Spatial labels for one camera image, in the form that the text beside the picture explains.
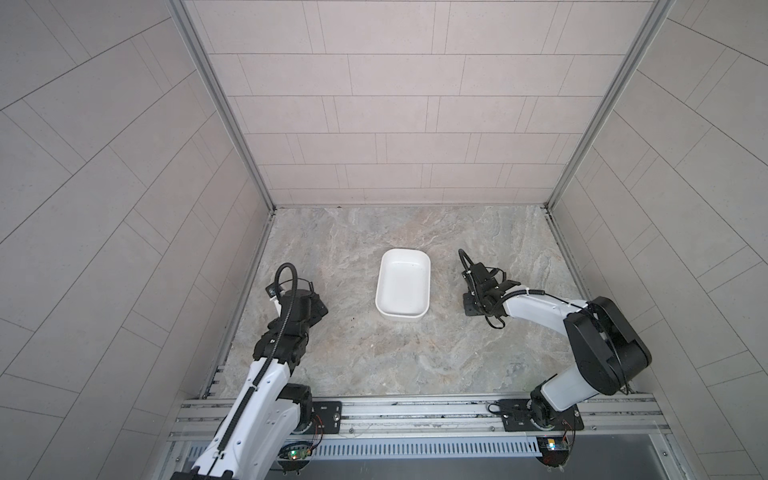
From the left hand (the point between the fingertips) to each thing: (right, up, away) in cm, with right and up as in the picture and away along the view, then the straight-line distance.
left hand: (312, 300), depth 83 cm
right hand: (+47, -4, +10) cm, 48 cm away
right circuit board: (+60, -31, -14) cm, 69 cm away
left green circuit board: (+3, -29, -19) cm, 34 cm away
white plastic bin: (+26, +2, +11) cm, 28 cm away
